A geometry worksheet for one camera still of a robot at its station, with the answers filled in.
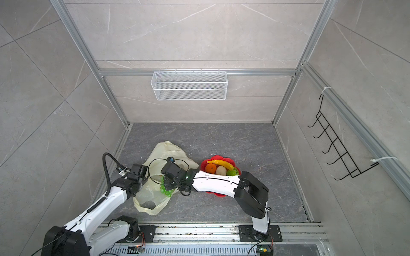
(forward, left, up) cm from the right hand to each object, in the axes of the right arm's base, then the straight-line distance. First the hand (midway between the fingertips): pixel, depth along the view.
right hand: (167, 180), depth 81 cm
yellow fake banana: (+13, -30, -5) cm, 33 cm away
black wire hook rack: (-2, -77, +22) cm, 80 cm away
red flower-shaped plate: (+13, -35, -5) cm, 38 cm away
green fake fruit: (+5, -35, -3) cm, 36 cm away
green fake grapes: (-7, -2, +1) cm, 7 cm away
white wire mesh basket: (+55, -11, +20) cm, 60 cm away
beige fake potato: (+8, -29, -6) cm, 31 cm away
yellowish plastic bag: (-8, +9, -6) cm, 13 cm away
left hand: (+4, +16, -2) cm, 17 cm away
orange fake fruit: (+9, -23, -5) cm, 25 cm away
